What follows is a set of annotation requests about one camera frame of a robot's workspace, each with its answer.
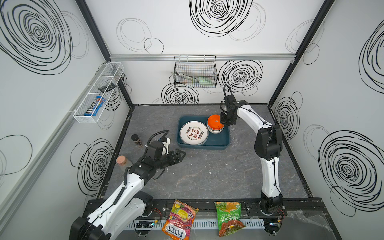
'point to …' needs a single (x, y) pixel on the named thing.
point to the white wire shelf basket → (111, 73)
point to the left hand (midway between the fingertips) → (182, 155)
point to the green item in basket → (206, 81)
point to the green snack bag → (228, 214)
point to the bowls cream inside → (215, 131)
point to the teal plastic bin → (219, 141)
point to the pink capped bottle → (123, 162)
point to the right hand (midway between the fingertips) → (220, 122)
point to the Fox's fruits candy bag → (178, 225)
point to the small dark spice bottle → (135, 138)
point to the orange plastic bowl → (214, 122)
